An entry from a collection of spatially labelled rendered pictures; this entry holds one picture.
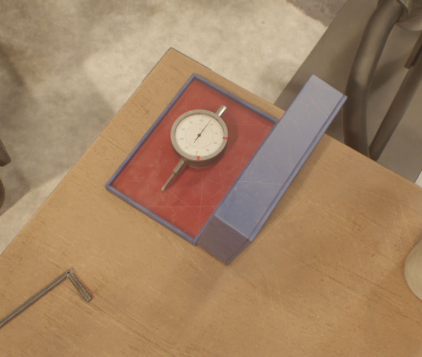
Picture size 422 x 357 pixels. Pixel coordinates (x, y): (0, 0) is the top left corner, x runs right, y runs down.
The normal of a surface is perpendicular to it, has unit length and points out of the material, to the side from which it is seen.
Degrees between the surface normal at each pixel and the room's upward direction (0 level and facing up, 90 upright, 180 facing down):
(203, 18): 0
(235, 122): 0
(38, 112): 0
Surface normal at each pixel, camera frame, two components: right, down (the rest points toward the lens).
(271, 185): 0.15, -0.30
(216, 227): -0.55, 0.76
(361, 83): -0.03, 0.26
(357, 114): -0.05, 0.47
